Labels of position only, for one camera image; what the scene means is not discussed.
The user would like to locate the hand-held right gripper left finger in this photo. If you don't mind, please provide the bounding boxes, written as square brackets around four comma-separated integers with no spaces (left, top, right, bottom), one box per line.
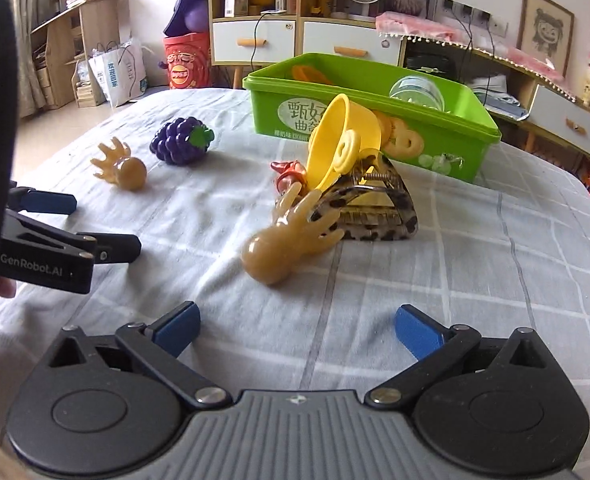
[37,301,234,411]

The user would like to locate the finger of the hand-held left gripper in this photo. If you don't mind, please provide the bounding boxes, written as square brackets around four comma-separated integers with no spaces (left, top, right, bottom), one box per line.
[75,232,142,265]
[7,187,78,216]

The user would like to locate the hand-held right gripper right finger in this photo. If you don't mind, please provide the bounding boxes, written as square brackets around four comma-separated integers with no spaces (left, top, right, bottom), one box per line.
[365,304,558,409]

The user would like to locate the amber rubber hand toy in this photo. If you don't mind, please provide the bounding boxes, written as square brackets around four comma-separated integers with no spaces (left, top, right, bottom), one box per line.
[241,182,346,286]
[91,137,148,192]

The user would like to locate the purple toy grapes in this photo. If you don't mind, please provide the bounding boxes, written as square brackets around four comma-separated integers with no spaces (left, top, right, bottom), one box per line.
[150,116,214,166]

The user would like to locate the leopard print hair claw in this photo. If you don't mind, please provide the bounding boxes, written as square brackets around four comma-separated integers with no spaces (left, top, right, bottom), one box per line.
[275,152,420,243]

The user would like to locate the small red plastic toy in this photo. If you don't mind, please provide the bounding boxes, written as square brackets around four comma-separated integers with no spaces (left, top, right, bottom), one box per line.
[271,160,308,194]

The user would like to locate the green plastic box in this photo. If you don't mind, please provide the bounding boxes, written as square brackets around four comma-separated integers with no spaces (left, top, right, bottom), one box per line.
[242,52,503,184]

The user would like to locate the yellow plastic scoop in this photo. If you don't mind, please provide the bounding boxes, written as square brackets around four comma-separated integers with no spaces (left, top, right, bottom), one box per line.
[307,93,383,196]

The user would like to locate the clear cotton swab container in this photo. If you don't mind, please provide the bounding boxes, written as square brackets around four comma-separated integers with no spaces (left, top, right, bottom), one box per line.
[389,75,450,112]

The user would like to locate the grey checked bedsheet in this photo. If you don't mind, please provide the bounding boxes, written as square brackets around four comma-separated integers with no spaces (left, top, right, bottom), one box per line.
[0,87,590,480]

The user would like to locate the white paper bag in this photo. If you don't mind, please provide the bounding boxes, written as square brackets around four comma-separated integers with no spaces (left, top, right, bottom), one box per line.
[89,40,148,108]

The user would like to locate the wooden desk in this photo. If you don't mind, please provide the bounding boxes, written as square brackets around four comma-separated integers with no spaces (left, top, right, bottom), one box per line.
[30,0,128,108]

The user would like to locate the red printed bucket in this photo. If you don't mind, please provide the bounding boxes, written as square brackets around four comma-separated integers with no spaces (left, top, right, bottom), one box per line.
[163,32,212,92]

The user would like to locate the purple bag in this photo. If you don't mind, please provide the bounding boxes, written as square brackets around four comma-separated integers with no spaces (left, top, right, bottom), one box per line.
[165,0,210,37]

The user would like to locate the folded white blue cloths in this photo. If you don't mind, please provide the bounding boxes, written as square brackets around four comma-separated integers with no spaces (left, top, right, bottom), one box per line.
[472,74,528,121]

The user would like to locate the black zip bag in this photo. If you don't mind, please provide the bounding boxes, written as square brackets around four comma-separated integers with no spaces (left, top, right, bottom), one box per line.
[405,55,458,75]

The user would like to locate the wooden cabinet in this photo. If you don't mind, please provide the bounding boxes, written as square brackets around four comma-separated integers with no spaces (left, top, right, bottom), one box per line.
[209,0,590,161]

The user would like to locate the pink tasselled cloth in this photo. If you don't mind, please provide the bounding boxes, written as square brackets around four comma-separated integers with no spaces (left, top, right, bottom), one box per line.
[376,10,563,81]

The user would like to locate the framed cartoon drawing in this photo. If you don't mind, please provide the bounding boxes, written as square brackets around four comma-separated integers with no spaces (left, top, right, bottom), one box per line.
[516,0,576,78]

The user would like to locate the white drawer wooden handle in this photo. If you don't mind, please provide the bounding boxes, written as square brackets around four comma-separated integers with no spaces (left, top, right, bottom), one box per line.
[211,20,296,66]
[302,21,408,67]
[527,84,590,153]

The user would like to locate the black cable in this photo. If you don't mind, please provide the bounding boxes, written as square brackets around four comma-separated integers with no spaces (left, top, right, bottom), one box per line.
[247,10,280,68]

